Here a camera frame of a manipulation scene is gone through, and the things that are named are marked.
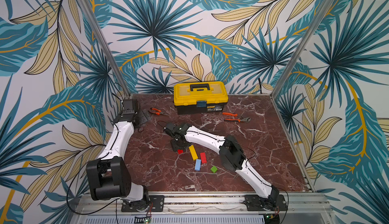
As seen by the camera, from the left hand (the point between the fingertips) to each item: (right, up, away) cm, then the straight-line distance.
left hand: (140, 120), depth 86 cm
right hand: (+21, -16, +7) cm, 27 cm away
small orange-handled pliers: (+4, +5, +22) cm, 23 cm away
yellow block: (+30, -19, +4) cm, 36 cm away
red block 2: (+36, -22, +3) cm, 42 cm away
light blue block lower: (+32, -25, 0) cm, 41 cm away
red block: (+22, -19, +4) cm, 29 cm away
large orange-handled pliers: (+67, 0, +19) cm, 69 cm away
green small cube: (+42, -27, -2) cm, 50 cm away
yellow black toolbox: (+34, +14, +12) cm, 39 cm away
